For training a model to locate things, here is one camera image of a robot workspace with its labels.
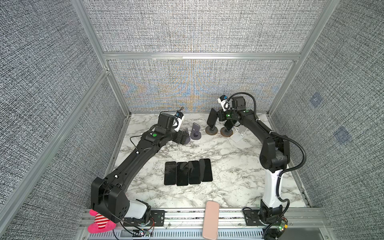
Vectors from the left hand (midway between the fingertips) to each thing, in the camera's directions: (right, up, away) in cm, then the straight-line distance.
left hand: (181, 131), depth 81 cm
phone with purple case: (-7, -26, +7) cm, 28 cm away
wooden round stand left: (+19, -1, +27) cm, 34 cm away
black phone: (+14, -24, +10) cm, 30 cm away
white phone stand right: (+38, -4, +23) cm, 44 cm away
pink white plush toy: (-35, -41, -14) cm, 56 cm away
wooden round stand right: (+29, -2, +26) cm, 39 cm away
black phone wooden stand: (+33, +4, +29) cm, 44 cm away
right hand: (+22, +12, +16) cm, 30 cm away
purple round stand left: (+2, -7, +23) cm, 24 cm away
